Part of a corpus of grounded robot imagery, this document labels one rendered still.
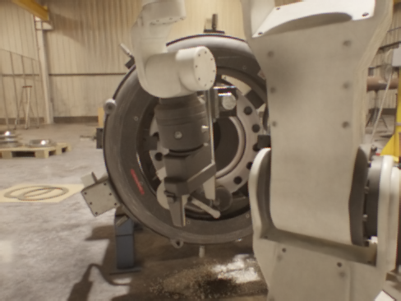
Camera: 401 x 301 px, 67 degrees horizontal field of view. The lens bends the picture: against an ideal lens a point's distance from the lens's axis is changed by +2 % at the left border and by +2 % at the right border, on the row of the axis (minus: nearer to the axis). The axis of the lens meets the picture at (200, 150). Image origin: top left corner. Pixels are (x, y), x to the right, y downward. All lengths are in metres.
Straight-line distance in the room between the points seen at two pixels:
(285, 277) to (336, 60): 0.30
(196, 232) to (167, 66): 0.74
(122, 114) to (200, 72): 0.57
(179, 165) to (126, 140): 0.53
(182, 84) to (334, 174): 0.25
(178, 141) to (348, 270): 0.30
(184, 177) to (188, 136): 0.07
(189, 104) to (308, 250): 0.28
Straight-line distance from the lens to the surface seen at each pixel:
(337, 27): 0.39
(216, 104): 0.96
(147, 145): 1.13
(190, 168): 0.51
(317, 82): 0.40
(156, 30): 0.54
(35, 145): 5.50
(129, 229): 1.46
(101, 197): 1.09
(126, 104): 1.01
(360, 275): 0.49
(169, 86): 0.49
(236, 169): 1.21
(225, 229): 1.13
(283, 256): 0.50
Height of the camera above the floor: 0.74
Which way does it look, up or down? 8 degrees down
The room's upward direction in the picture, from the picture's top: 2 degrees counter-clockwise
